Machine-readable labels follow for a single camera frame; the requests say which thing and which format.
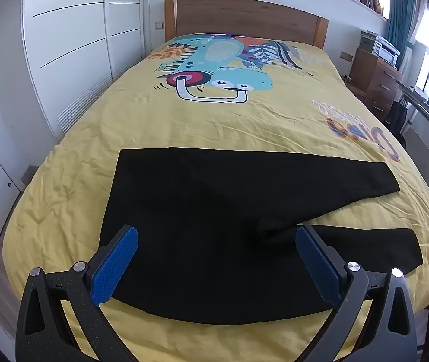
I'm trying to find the black bag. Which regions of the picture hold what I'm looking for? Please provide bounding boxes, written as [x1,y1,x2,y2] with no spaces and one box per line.
[384,100,409,136]

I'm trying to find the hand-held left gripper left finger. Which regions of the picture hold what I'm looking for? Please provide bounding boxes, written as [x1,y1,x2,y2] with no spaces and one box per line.
[15,225,140,362]

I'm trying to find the wooden headboard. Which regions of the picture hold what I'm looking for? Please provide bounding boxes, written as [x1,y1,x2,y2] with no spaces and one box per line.
[164,0,329,49]

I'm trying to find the white printer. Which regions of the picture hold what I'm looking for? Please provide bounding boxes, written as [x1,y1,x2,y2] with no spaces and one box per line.
[373,35,401,65]

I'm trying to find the yellow printed bedspread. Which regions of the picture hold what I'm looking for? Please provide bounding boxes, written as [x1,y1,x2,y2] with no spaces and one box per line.
[3,33,429,362]

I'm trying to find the black pants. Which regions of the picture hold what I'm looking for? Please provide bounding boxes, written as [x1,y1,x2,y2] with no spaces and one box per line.
[99,147,424,325]

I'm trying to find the white wardrobe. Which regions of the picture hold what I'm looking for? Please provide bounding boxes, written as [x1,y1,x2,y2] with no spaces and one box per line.
[0,0,151,204]

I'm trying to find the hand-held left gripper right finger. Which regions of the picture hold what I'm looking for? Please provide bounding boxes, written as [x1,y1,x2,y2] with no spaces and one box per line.
[295,225,418,362]

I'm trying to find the wooden dresser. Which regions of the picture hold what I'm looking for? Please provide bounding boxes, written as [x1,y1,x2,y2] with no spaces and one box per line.
[350,47,404,121]

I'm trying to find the long teal curtain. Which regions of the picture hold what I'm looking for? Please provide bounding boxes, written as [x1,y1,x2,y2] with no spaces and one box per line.
[386,0,417,70]

